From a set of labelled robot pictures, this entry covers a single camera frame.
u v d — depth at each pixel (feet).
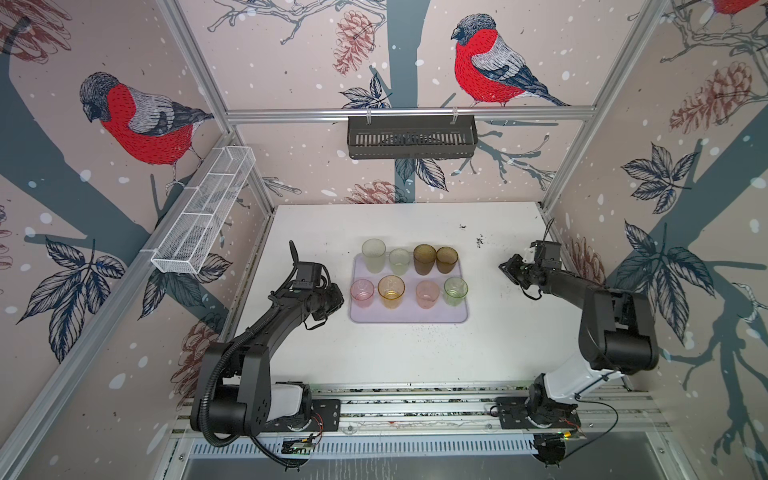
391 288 3.11
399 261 3.27
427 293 3.08
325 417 2.40
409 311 3.03
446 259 3.24
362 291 3.10
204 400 1.23
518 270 2.80
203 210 2.59
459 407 2.51
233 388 1.38
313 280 2.35
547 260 2.50
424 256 3.21
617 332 1.52
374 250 3.15
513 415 2.39
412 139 3.44
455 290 3.10
